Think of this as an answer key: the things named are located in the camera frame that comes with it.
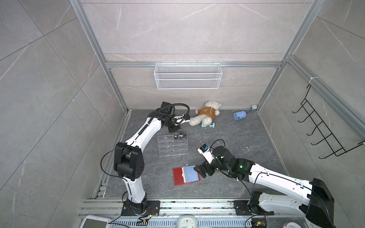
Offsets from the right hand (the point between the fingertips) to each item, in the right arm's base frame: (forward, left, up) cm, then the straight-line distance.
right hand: (199, 161), depth 77 cm
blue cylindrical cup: (+42, -36, -9) cm, 56 cm away
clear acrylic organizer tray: (+17, +19, -13) cm, 29 cm away
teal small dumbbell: (+33, -14, -11) cm, 37 cm away
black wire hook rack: (0, -57, +18) cm, 60 cm away
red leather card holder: (-3, +8, -12) cm, 15 cm away
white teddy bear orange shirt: (+39, -9, -5) cm, 41 cm away
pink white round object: (-28, -43, -11) cm, 53 cm away
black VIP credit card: (+20, +11, -5) cm, 23 cm away
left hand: (+26, +12, +5) cm, 29 cm away
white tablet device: (-25, +52, -8) cm, 58 cm away
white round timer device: (-26, +8, -10) cm, 29 cm away
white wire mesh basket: (+58, +5, +17) cm, 60 cm away
